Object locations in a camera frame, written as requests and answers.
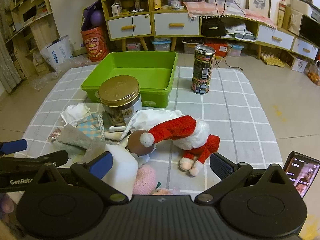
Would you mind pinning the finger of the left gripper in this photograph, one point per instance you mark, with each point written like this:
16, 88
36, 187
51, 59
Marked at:
11, 147

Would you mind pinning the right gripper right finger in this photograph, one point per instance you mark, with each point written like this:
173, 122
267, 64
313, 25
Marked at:
232, 176

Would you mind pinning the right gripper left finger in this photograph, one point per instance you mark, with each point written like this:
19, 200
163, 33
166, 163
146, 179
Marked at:
91, 174

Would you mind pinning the grey fuzzy cloth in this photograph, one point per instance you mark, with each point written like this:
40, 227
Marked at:
79, 146

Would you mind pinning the white foam sponge block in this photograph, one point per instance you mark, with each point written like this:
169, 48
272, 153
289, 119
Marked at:
124, 169

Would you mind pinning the brown headed doll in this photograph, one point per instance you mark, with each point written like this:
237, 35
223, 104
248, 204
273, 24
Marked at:
140, 144

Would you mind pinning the santa claus plush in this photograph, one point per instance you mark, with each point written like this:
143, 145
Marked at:
188, 134

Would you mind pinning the pink knitted ball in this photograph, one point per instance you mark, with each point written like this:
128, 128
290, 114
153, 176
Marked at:
145, 181

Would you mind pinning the checkered lace cloth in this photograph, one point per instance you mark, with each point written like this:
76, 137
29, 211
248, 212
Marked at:
92, 126

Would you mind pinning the white crumpled cloth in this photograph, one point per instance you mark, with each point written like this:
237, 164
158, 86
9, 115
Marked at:
73, 114

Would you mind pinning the grey checkered mat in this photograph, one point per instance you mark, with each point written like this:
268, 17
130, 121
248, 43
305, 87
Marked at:
231, 109

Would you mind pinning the smartphone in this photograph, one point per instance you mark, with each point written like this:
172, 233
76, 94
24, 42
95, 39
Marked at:
301, 170

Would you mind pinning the gold lid glass jar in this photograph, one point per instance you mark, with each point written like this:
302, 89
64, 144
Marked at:
120, 97

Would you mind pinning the white paper bag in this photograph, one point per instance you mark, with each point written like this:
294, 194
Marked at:
57, 52

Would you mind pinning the egg tray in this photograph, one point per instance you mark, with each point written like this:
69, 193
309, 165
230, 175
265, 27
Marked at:
272, 60

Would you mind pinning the tall dark drink can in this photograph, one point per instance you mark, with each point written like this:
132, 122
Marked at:
202, 70

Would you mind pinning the red storage box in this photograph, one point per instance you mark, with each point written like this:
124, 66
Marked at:
219, 46

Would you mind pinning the left wooden bookshelf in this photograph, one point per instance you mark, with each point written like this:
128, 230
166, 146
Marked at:
27, 27

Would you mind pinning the red snack bucket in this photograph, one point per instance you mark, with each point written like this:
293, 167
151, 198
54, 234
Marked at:
95, 43

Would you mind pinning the long wooden tv console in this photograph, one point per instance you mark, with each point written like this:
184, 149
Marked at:
241, 30

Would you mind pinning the clear blue lid box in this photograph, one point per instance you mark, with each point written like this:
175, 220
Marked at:
162, 45

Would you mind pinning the black bag on shelf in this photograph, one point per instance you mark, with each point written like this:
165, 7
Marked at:
213, 27

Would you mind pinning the purple ball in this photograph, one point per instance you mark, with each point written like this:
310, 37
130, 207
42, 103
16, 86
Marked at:
97, 18

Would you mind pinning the low wooden drawer cabinet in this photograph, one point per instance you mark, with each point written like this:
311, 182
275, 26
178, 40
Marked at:
173, 23

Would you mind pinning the black television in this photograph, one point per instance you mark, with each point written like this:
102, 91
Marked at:
310, 29

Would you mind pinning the pink table runner cloth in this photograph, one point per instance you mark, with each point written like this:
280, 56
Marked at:
209, 10

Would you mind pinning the tall wooden shelf cabinet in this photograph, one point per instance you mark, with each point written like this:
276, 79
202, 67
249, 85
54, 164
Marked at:
128, 20

